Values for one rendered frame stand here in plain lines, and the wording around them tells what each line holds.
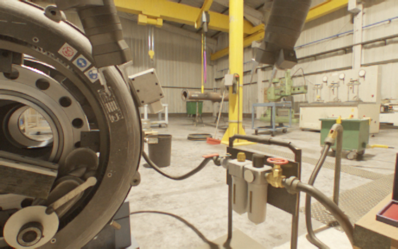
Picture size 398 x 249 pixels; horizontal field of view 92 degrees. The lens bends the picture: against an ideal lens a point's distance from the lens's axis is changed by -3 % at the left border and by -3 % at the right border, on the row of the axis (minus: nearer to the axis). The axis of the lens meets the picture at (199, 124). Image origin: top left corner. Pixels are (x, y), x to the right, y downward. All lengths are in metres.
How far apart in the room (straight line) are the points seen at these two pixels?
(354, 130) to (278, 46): 2.87
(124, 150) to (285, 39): 0.52
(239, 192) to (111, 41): 0.74
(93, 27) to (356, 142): 3.18
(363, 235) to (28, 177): 0.74
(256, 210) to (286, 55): 0.62
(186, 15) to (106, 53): 12.89
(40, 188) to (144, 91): 0.39
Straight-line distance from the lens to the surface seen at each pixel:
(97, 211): 0.70
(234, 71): 4.06
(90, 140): 0.76
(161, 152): 2.40
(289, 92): 11.51
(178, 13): 13.16
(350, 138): 3.31
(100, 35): 0.48
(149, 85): 0.71
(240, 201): 0.94
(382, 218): 0.55
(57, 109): 0.76
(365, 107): 6.15
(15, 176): 0.64
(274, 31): 0.48
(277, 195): 0.88
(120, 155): 0.66
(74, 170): 0.68
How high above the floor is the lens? 0.69
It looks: 4 degrees down
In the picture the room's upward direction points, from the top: straight up
